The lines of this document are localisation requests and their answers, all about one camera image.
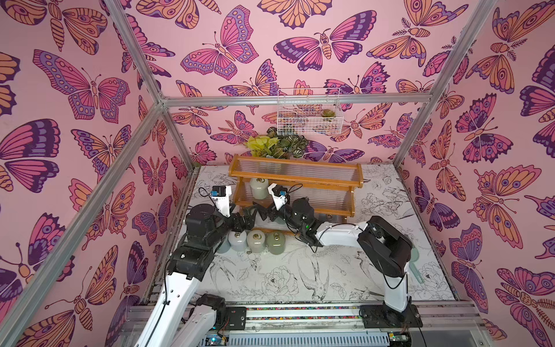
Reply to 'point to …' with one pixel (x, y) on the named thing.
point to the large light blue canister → (225, 246)
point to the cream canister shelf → (256, 240)
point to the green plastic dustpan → (414, 257)
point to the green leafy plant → (274, 145)
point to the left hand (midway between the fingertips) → (248, 203)
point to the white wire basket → (309, 111)
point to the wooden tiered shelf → (324, 189)
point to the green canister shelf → (276, 242)
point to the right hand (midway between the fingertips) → (264, 191)
